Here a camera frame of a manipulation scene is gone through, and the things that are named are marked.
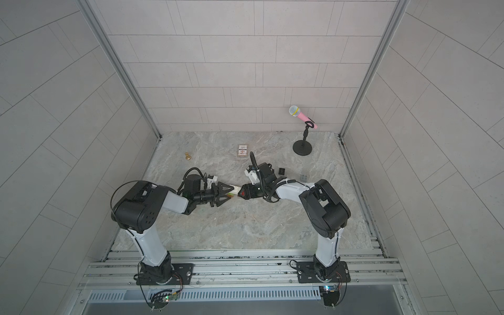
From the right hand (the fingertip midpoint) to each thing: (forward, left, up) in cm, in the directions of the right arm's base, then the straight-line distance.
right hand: (244, 193), depth 90 cm
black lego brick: (+11, -19, -1) cm, 22 cm away
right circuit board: (-40, -30, -5) cm, 50 cm away
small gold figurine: (+24, +31, +1) cm, 39 cm away
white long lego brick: (-1, +3, +4) cm, 5 cm away
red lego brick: (-4, 0, +7) cm, 8 cm away
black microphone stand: (+27, -33, -1) cm, 43 cm away
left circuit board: (-37, +30, -5) cm, 48 cm away
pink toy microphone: (+28, -26, +24) cm, 45 cm away
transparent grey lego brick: (+7, -29, -1) cm, 30 cm away
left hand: (0, +5, 0) cm, 5 cm away
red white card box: (+27, +1, 0) cm, 27 cm away
